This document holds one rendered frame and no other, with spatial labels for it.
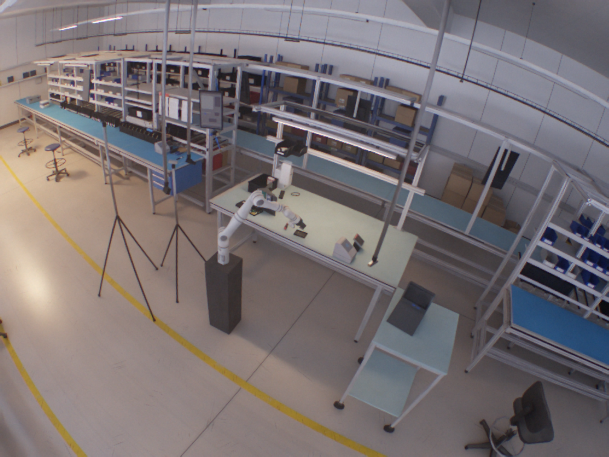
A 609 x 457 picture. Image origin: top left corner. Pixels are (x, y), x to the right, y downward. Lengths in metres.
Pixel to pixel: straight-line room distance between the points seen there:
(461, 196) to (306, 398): 4.17
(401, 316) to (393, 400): 0.87
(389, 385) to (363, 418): 0.39
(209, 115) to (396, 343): 3.17
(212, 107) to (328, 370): 3.14
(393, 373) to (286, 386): 0.96
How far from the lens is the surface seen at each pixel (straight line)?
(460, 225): 4.16
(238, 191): 3.44
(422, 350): 2.16
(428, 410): 3.29
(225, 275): 2.64
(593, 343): 3.87
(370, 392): 2.77
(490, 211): 5.78
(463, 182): 5.59
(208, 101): 3.86
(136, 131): 5.44
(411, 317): 2.23
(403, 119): 6.04
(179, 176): 4.27
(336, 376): 3.13
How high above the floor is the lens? 2.65
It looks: 34 degrees down
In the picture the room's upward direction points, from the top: 10 degrees clockwise
